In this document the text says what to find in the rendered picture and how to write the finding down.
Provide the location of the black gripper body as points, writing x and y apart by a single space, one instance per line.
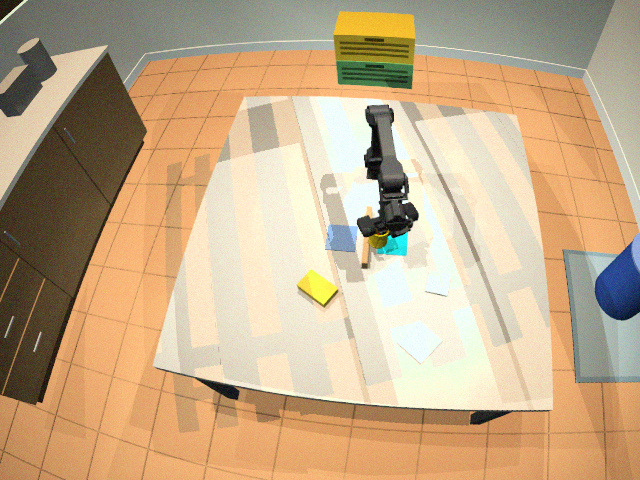
366 224

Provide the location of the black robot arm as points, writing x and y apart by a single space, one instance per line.
382 164

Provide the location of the tan wooden strip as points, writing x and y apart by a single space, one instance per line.
366 244

